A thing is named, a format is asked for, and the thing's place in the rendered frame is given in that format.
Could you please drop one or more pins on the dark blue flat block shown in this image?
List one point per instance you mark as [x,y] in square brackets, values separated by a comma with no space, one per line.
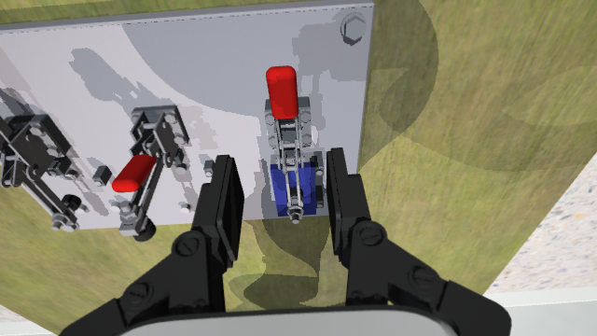
[306,183]

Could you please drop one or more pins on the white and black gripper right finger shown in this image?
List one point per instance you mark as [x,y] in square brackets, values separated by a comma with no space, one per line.
[380,271]

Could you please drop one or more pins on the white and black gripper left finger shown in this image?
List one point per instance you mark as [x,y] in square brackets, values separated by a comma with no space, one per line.
[190,279]

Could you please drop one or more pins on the black toggle clamp with red handle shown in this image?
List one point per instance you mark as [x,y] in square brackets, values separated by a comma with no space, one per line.
[170,133]

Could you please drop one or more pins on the grey metal fixture plate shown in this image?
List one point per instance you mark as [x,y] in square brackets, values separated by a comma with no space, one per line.
[89,74]

